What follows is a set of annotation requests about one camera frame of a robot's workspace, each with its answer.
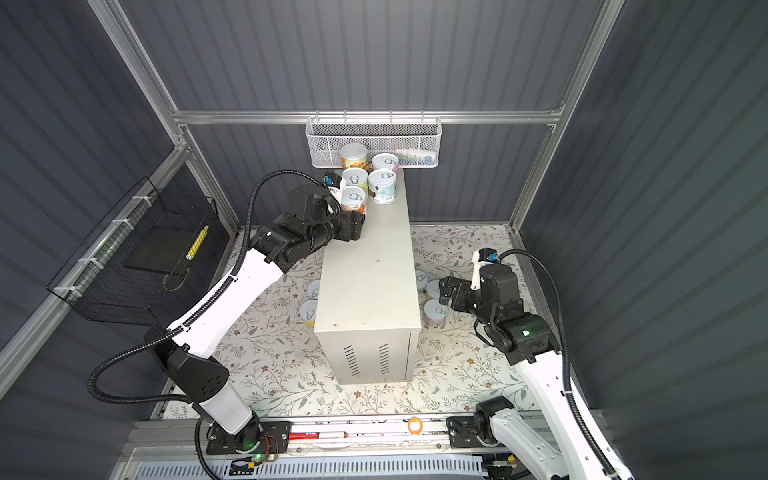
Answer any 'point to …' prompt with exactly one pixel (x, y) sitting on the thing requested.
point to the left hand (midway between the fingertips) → (350, 213)
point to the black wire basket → (149, 261)
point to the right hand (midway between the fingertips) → (460, 286)
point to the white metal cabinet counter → (367, 318)
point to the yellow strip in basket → (197, 243)
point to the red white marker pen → (321, 435)
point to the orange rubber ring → (415, 425)
